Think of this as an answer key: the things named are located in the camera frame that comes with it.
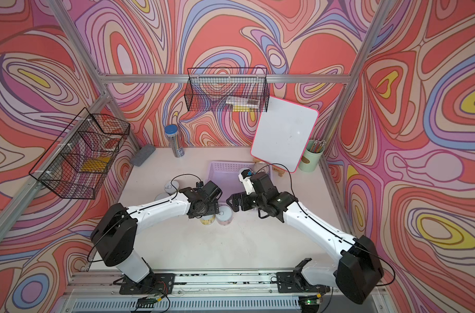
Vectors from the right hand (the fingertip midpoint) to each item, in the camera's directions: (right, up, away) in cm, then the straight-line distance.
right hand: (239, 203), depth 79 cm
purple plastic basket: (-8, +10, +29) cm, 31 cm away
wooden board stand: (+22, +12, +24) cm, 35 cm away
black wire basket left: (-63, +16, -5) cm, 65 cm away
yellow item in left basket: (-54, +16, -7) cm, 57 cm away
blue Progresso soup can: (+11, +15, +19) cm, 27 cm away
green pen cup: (+38, +20, +20) cm, 48 cm away
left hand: (-13, -5, +10) cm, 17 cm away
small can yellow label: (-14, -9, +7) cm, 18 cm away
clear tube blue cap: (-36, +32, +23) cm, 53 cm away
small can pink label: (-6, -7, +8) cm, 12 cm away
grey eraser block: (-58, +22, +36) cm, 72 cm away
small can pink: (-38, +1, +15) cm, 41 cm away
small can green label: (-35, +4, +17) cm, 39 cm away
